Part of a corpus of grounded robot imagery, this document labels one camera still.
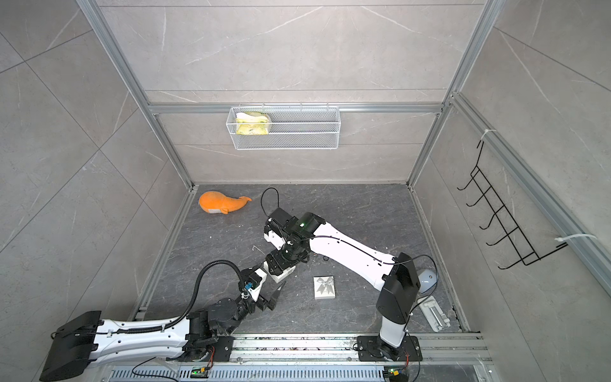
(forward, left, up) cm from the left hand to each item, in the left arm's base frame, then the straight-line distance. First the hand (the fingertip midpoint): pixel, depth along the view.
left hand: (273, 271), depth 73 cm
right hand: (+2, -3, 0) cm, 3 cm away
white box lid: (-3, -2, +1) cm, 3 cm away
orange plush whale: (+37, +29, -9) cm, 48 cm away
